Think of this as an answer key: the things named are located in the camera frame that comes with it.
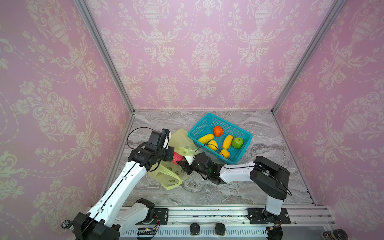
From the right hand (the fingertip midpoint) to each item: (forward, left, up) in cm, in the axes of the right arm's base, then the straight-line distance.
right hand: (180, 158), depth 83 cm
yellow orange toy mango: (+15, -30, -8) cm, 34 cm away
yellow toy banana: (+18, -16, -7) cm, 25 cm away
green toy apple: (+12, -36, -5) cm, 38 cm away
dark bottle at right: (-37, -65, -2) cm, 75 cm away
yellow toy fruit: (+11, -20, -5) cm, 23 cm away
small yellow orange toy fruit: (+5, -27, -6) cm, 28 cm away
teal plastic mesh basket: (+19, -26, -11) cm, 34 cm away
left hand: (0, +4, +8) cm, 9 cm away
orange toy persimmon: (+23, -25, -6) cm, 34 cm away
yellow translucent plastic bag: (-11, +5, +8) cm, 14 cm away
